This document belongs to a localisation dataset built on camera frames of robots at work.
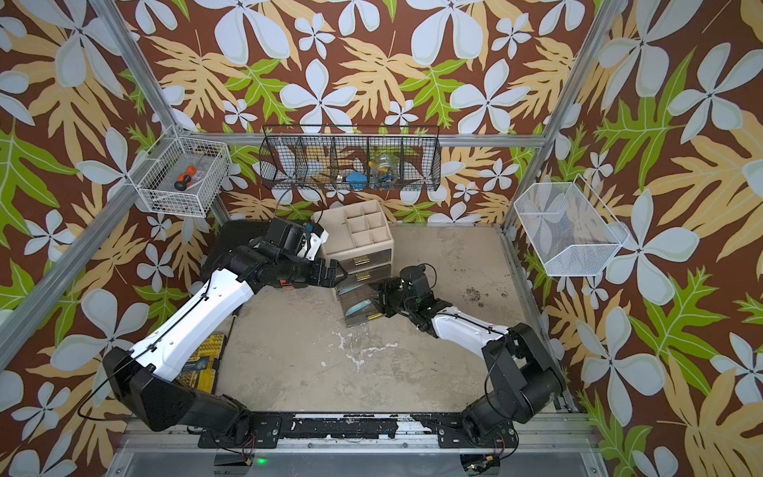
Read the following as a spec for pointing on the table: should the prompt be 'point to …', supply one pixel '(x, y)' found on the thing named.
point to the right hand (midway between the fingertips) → (363, 286)
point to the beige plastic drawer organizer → (360, 239)
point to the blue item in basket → (357, 180)
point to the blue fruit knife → (366, 303)
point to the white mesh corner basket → (570, 230)
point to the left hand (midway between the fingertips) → (336, 269)
